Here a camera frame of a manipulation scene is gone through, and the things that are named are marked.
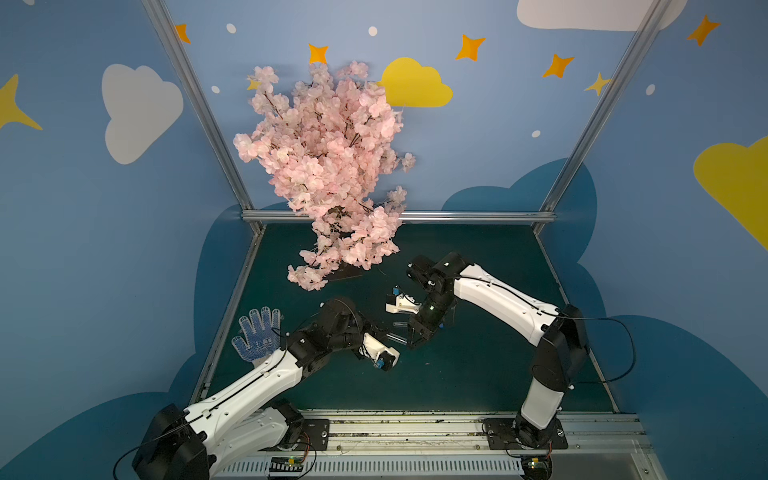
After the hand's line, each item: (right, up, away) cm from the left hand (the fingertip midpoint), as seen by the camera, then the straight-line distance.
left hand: (390, 318), depth 77 cm
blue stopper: (+1, +8, -4) cm, 9 cm away
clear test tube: (+2, -4, -4) cm, 6 cm away
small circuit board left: (-26, -35, -4) cm, 44 cm away
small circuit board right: (+37, -36, -4) cm, 52 cm away
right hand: (+7, -5, -2) cm, 8 cm away
